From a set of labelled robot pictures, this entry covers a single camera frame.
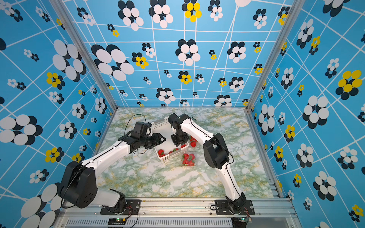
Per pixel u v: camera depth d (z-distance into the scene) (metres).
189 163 0.86
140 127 0.68
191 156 0.89
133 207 0.73
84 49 0.85
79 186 0.42
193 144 0.95
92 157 0.49
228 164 0.58
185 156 0.89
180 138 0.82
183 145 0.91
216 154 0.56
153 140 0.77
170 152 0.91
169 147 0.94
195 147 0.96
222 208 0.72
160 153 0.90
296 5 0.68
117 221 0.72
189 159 0.90
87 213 0.72
